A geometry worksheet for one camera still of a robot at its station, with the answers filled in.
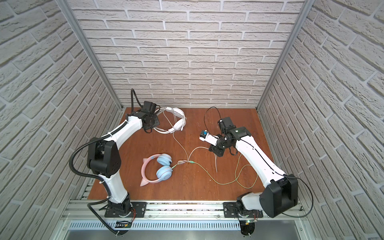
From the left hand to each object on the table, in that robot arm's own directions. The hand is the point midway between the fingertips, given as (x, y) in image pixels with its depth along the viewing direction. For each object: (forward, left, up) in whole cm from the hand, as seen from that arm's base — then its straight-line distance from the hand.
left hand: (155, 120), depth 94 cm
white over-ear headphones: (-6, -17, +3) cm, 18 cm away
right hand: (-22, -35, +3) cm, 42 cm away
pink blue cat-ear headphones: (-32, -8, -7) cm, 34 cm away
